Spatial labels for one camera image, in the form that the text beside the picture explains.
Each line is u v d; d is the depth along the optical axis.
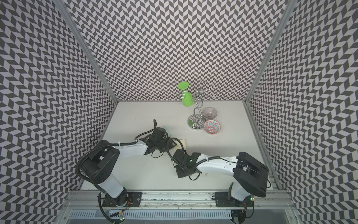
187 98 0.96
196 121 1.04
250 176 0.43
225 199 0.74
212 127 1.02
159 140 0.74
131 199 0.72
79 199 0.74
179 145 0.76
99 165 0.46
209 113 1.08
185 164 0.63
